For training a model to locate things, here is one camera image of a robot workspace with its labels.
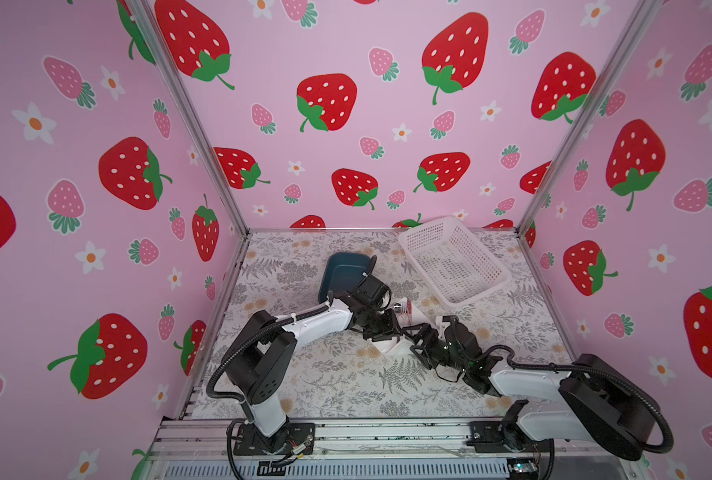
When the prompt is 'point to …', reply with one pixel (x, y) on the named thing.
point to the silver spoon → (397, 308)
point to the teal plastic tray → (343, 271)
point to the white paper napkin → (407, 316)
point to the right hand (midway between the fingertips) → (402, 338)
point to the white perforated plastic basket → (454, 266)
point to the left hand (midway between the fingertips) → (403, 334)
